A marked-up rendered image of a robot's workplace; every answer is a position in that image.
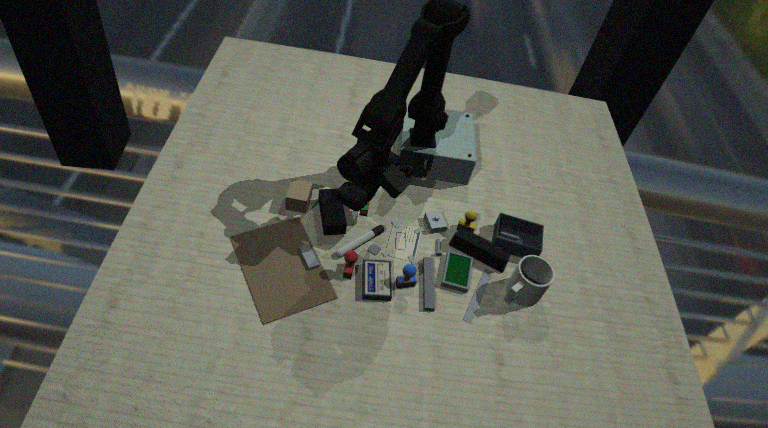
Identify tan cube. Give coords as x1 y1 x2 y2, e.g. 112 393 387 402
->
285 179 313 214

